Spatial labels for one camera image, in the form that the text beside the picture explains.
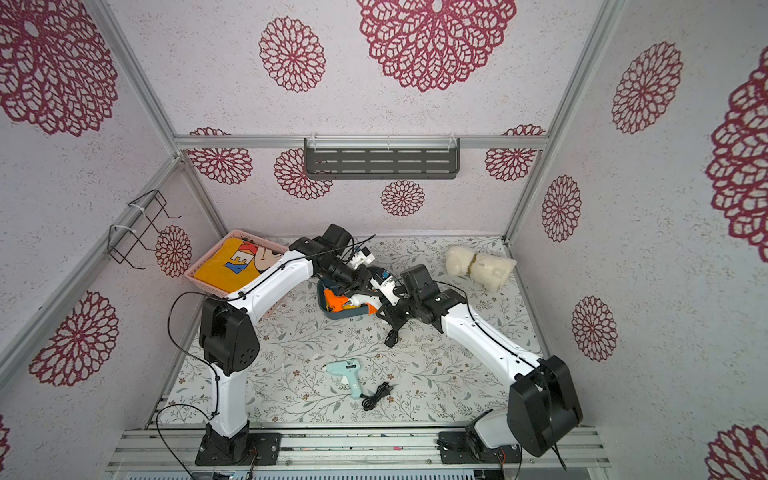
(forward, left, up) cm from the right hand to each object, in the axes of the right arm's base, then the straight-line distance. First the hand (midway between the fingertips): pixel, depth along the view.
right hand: (380, 306), depth 82 cm
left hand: (+2, +1, +3) cm, 3 cm away
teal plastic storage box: (+7, +11, -14) cm, 19 cm away
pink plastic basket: (+36, +57, -8) cm, 68 cm away
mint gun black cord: (-18, -1, -15) cm, 23 cm away
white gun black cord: (-4, -4, -9) cm, 11 cm away
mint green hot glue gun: (-12, +8, -14) cm, 20 cm away
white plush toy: (+18, -34, -7) cm, 39 cm away
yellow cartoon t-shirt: (+21, +52, -8) cm, 57 cm away
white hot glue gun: (-2, +5, +6) cm, 8 cm away
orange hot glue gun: (+8, +15, -10) cm, 20 cm away
